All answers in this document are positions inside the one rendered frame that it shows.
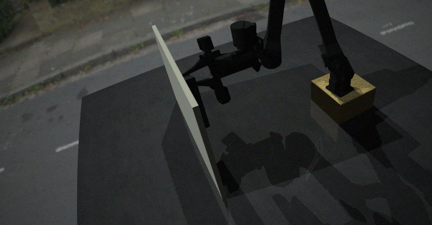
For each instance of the black picture frame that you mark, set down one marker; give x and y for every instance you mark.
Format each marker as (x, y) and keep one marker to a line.
(191, 82)

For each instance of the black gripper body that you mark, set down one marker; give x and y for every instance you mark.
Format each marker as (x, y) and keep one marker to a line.
(220, 67)

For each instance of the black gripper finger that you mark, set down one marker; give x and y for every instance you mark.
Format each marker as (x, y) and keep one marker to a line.
(200, 64)
(206, 82)

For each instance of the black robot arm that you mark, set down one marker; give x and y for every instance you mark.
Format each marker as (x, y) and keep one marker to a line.
(251, 48)

